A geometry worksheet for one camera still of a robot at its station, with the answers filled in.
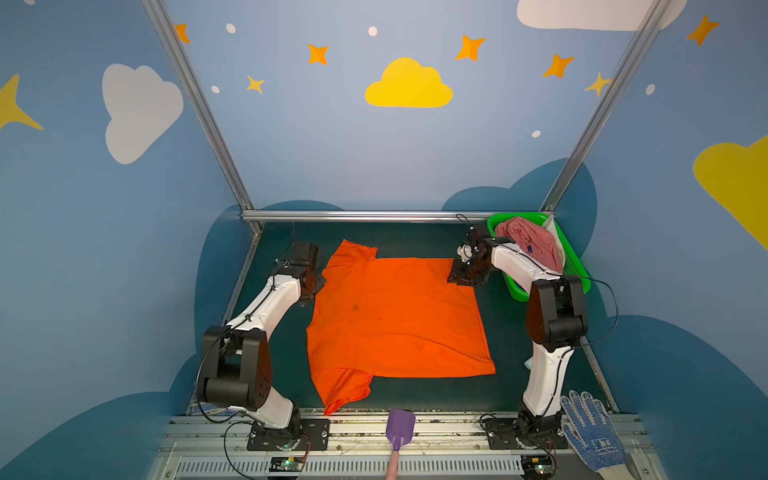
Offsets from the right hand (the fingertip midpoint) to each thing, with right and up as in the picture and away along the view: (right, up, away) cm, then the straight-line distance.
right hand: (455, 277), depth 98 cm
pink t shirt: (+30, +12, +9) cm, 33 cm away
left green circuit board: (-47, -43, -27) cm, 69 cm away
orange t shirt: (-25, -13, -2) cm, 28 cm away
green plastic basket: (+41, +4, +3) cm, 42 cm away
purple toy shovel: (-19, -37, -23) cm, 48 cm away
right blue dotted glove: (+30, -38, -23) cm, 54 cm away
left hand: (-44, -2, -7) cm, 44 cm away
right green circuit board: (+14, -44, -27) cm, 53 cm away
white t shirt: (+38, +18, +11) cm, 43 cm away
